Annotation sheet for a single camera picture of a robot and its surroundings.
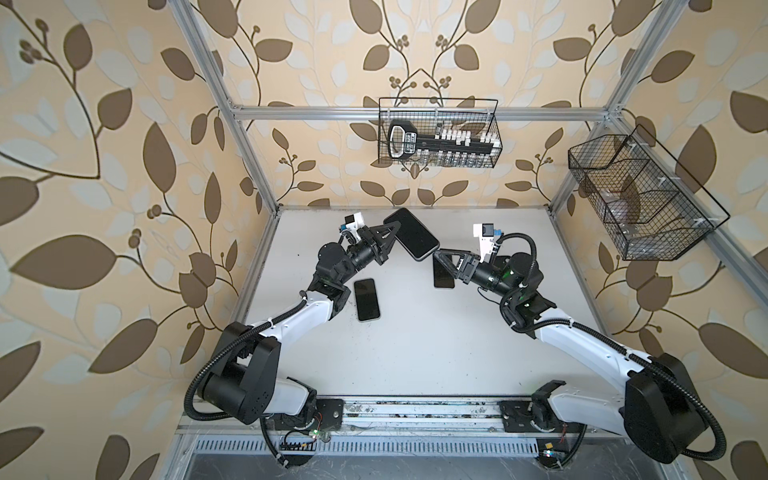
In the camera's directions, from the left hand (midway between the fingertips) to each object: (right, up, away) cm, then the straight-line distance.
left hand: (404, 225), depth 69 cm
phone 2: (+2, -2, +1) cm, 3 cm away
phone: (-11, -22, +24) cm, 35 cm away
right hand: (+8, -7, +2) cm, 11 cm away
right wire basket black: (+62, +4, +3) cm, 62 cm away
